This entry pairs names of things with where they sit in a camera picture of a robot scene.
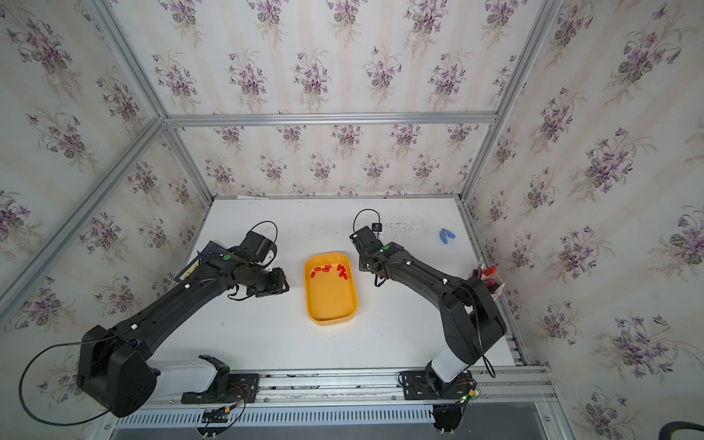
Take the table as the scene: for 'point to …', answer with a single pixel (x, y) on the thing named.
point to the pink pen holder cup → (492, 279)
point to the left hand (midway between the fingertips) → (288, 290)
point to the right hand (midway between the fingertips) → (374, 259)
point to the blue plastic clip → (444, 234)
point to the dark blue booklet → (211, 248)
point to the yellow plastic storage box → (331, 296)
